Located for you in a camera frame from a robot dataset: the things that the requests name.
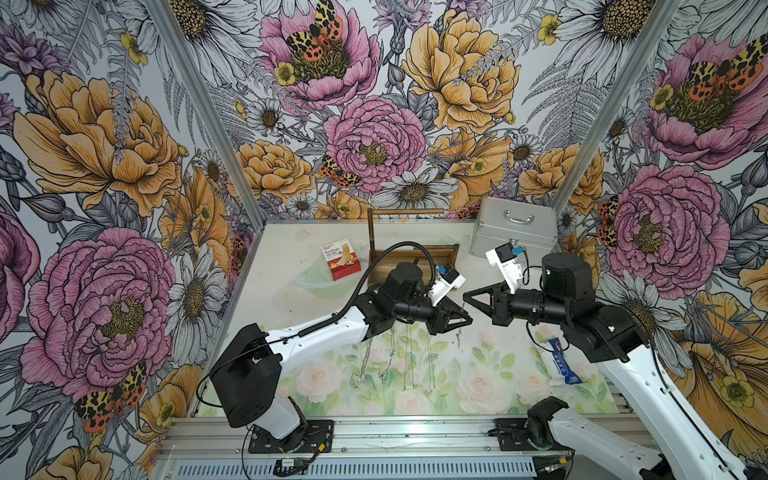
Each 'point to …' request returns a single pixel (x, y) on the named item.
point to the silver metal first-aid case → (528, 227)
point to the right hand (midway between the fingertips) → (466, 306)
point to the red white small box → (341, 258)
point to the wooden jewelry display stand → (443, 254)
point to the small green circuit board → (287, 466)
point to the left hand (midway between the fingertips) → (464, 324)
